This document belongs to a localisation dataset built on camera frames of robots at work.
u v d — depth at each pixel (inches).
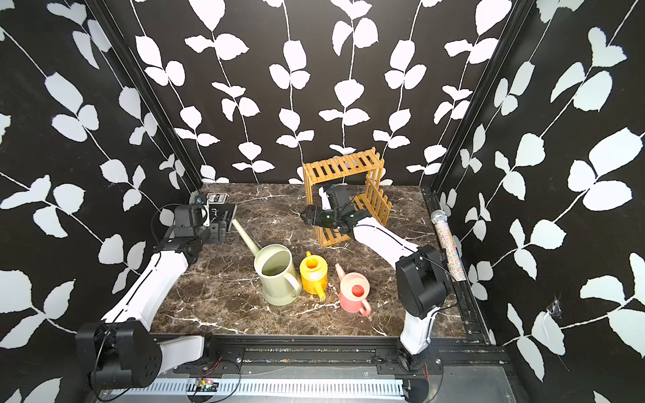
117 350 15.5
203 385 27.7
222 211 42.9
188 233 24.7
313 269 32.1
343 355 30.3
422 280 18.8
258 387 27.6
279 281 29.5
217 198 44.5
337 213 27.1
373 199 42.5
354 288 30.8
